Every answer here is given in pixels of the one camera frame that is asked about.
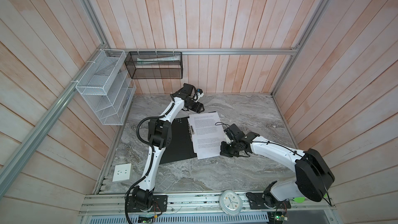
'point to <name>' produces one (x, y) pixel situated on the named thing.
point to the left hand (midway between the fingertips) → (200, 109)
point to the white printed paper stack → (207, 131)
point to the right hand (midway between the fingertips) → (219, 152)
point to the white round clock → (230, 201)
